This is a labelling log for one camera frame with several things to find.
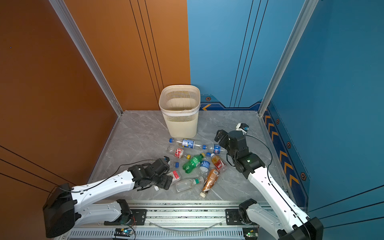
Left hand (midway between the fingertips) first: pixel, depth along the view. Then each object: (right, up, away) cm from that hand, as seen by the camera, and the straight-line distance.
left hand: (166, 178), depth 82 cm
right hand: (+29, +24, -6) cm, 39 cm away
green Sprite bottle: (+15, +7, +5) cm, 17 cm away
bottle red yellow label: (+29, +7, +4) cm, 30 cm away
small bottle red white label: (+6, +12, +9) cm, 16 cm away
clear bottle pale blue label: (+5, +5, +7) cm, 10 cm away
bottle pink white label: (+5, +1, +1) cm, 5 cm away
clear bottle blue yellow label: (+10, +18, +14) cm, 25 cm away
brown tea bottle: (+24, -2, -1) cm, 24 cm away
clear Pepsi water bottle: (+28, +15, +12) cm, 34 cm away
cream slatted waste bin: (+4, +44, +24) cm, 50 cm away
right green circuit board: (+43, -23, -11) cm, 50 cm away
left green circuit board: (-20, -22, -11) cm, 32 cm away
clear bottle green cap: (+11, -4, +2) cm, 12 cm away
